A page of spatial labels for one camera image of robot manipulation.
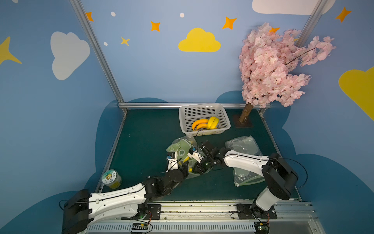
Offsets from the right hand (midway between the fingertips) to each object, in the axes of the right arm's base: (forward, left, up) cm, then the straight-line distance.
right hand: (195, 168), depth 85 cm
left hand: (0, +6, +10) cm, 12 cm away
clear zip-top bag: (+19, -34, -1) cm, 39 cm away
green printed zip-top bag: (+14, +9, 0) cm, 17 cm away
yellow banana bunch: (+36, -12, 0) cm, 38 cm away
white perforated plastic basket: (+45, +7, -2) cm, 46 cm away
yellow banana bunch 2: (+5, +5, +1) cm, 7 cm away
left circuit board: (-29, +27, -7) cm, 40 cm away
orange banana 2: (+34, -4, -2) cm, 35 cm away
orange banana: (+38, -2, -2) cm, 38 cm away
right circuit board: (-26, -36, -8) cm, 45 cm away
